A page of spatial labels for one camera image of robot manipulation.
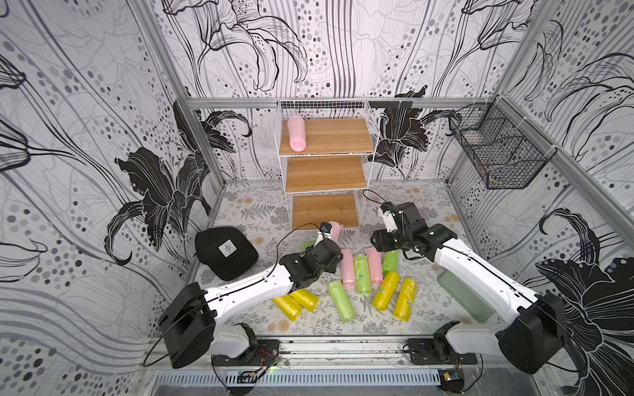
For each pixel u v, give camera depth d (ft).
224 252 2.91
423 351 2.33
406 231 1.97
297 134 2.35
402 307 2.60
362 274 2.80
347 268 2.81
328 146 2.42
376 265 2.90
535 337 1.32
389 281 2.76
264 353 2.35
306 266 1.94
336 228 2.70
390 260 2.91
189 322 1.32
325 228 2.30
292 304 2.62
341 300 2.66
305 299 2.63
